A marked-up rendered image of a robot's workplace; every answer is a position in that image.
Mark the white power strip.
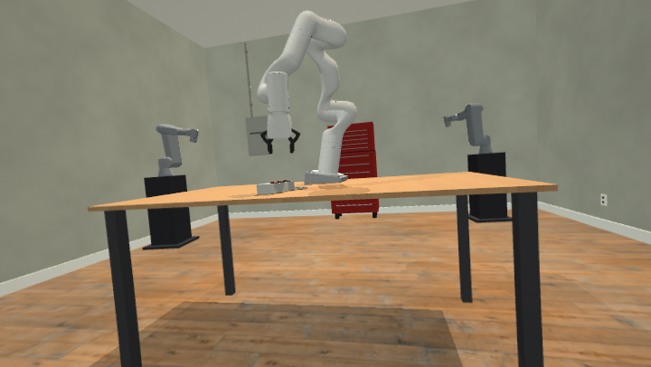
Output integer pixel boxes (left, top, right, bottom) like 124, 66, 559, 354
256, 180, 308, 194

